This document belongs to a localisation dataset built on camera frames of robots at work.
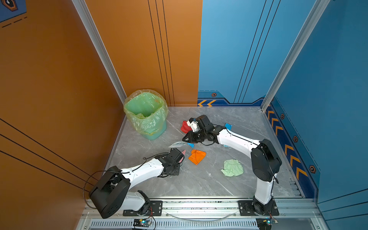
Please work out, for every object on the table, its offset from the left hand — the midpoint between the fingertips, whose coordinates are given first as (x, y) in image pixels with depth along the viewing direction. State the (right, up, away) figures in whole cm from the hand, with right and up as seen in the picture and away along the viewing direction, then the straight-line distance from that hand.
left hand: (175, 168), depth 87 cm
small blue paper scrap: (+11, +13, +9) cm, 19 cm away
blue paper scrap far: (+38, +25, +19) cm, 50 cm away
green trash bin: (-14, +19, +14) cm, 27 cm away
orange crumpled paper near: (+14, +6, +4) cm, 16 cm away
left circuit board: (-15, -21, -17) cm, 31 cm away
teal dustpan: (+5, +8, +6) cm, 11 cm away
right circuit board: (+46, -22, -16) cm, 53 cm away
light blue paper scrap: (+25, +19, -26) cm, 41 cm away
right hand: (+5, +18, -2) cm, 19 cm away
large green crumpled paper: (+35, +1, -2) cm, 35 cm away
